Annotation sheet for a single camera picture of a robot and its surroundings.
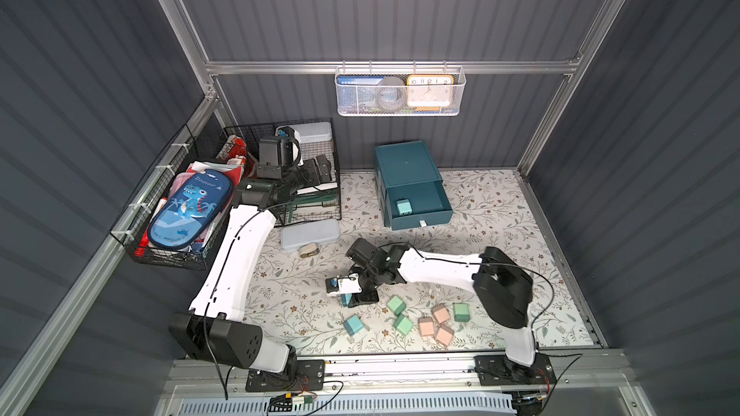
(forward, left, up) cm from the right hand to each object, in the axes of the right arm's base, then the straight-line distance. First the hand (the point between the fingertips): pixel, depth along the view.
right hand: (352, 287), depth 83 cm
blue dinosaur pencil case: (+6, +35, +30) cm, 46 cm away
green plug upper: (-4, -13, -3) cm, 14 cm away
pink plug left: (-10, -21, -4) cm, 24 cm away
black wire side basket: (+25, +45, +29) cm, 59 cm away
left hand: (+20, +8, +30) cm, 37 cm away
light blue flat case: (+20, +21, -4) cm, 29 cm away
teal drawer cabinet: (+29, -19, +10) cm, 36 cm away
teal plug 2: (-4, +1, +2) cm, 4 cm away
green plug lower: (-9, -15, -4) cm, 18 cm away
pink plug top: (-6, -26, -4) cm, 27 cm away
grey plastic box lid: (+50, +17, +18) cm, 56 cm away
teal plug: (+22, -16, +10) cm, 29 cm away
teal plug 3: (-9, -1, -4) cm, 10 cm away
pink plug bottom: (-12, -26, -4) cm, 29 cm away
